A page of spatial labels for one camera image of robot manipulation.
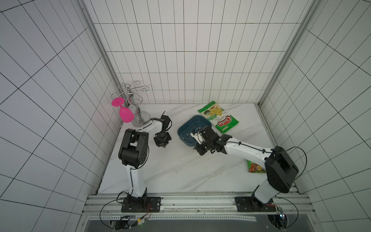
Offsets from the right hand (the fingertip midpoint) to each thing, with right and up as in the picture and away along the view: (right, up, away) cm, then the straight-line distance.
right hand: (192, 148), depth 86 cm
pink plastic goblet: (-43, +21, +6) cm, 48 cm away
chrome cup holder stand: (-38, +31, +6) cm, 50 cm away
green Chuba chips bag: (+24, +17, +23) cm, 37 cm away
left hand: (-18, 0, +9) cm, 20 cm away
